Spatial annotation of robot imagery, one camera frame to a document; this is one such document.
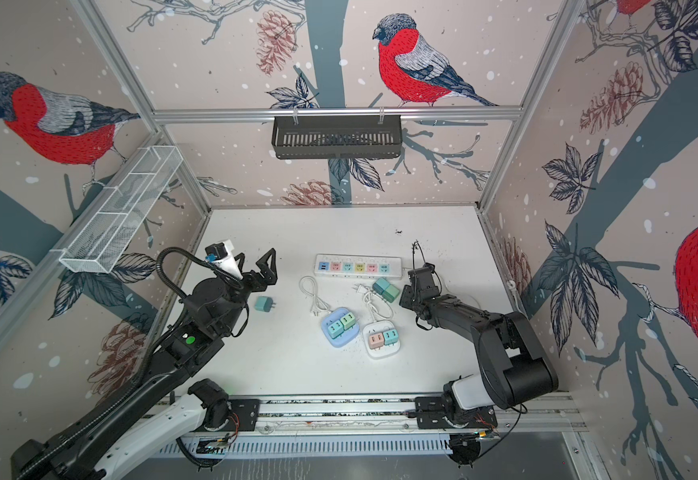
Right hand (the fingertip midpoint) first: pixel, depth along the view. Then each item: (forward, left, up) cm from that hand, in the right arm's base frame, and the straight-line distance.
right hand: (411, 298), depth 94 cm
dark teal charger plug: (+3, +10, +2) cm, 11 cm away
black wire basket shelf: (+49, +27, +29) cm, 63 cm away
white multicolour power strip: (+10, +17, +2) cm, 20 cm away
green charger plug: (-11, +19, +7) cm, 23 cm away
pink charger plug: (-17, +11, +6) cm, 21 cm away
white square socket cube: (-11, +12, +2) cm, 17 cm away
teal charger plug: (-15, +7, +6) cm, 18 cm away
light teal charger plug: (-14, +22, +7) cm, 27 cm away
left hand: (-6, +40, +31) cm, 51 cm away
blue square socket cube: (-14, +19, +2) cm, 24 cm away
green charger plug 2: (+1, +6, +1) cm, 7 cm away
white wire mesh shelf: (0, +80, +34) cm, 87 cm away
